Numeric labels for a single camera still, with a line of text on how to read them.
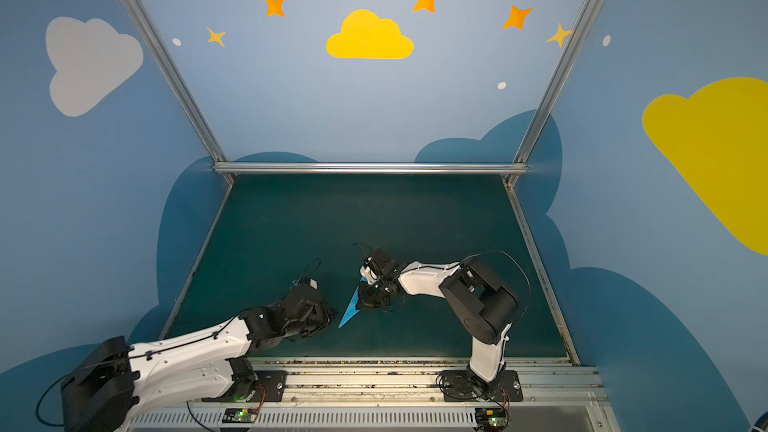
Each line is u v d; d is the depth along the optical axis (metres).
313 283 0.80
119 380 0.41
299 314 0.65
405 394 0.75
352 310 0.88
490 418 0.72
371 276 0.82
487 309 0.48
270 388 0.74
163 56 0.84
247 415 0.71
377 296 0.79
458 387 0.75
